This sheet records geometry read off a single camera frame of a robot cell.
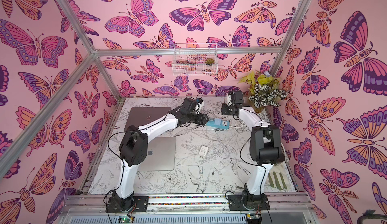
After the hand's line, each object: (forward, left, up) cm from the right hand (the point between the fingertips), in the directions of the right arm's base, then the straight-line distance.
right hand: (228, 108), depth 98 cm
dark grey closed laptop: (+1, +61, -12) cm, 62 cm away
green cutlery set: (-43, -23, -11) cm, 50 cm away
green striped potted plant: (+5, -22, +11) cm, 25 cm away
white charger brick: (-26, +16, -10) cm, 32 cm away
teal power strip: (-7, +2, -9) cm, 11 cm away
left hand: (-9, +14, +1) cm, 16 cm away
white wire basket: (+28, +24, +14) cm, 39 cm away
